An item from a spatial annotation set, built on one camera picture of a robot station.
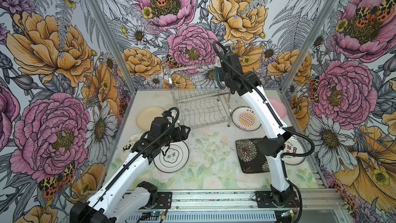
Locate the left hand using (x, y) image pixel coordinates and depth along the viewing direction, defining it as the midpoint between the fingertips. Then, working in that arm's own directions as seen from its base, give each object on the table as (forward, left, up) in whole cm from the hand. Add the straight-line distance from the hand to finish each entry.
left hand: (183, 135), depth 79 cm
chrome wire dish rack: (+32, -7, -11) cm, 35 cm away
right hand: (+23, -23, +22) cm, 39 cm away
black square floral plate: (-7, -37, -16) cm, 41 cm away
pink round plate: (+31, -65, -17) cm, 74 cm away
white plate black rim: (-6, +6, -16) cm, 18 cm away
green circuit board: (-31, +13, -16) cm, 37 cm away
